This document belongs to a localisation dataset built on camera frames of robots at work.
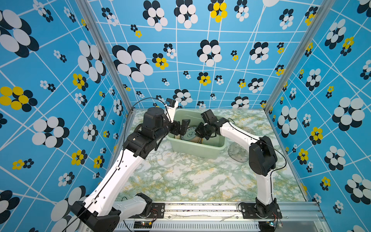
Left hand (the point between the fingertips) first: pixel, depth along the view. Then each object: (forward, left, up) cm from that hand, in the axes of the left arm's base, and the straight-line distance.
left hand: (183, 115), depth 66 cm
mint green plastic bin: (-3, -3, -19) cm, 20 cm away
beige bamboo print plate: (+8, -8, -32) cm, 34 cm away
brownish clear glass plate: (+19, -46, -35) cm, 61 cm away
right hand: (+10, -7, -26) cm, 29 cm away
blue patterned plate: (+10, -3, -29) cm, 31 cm away
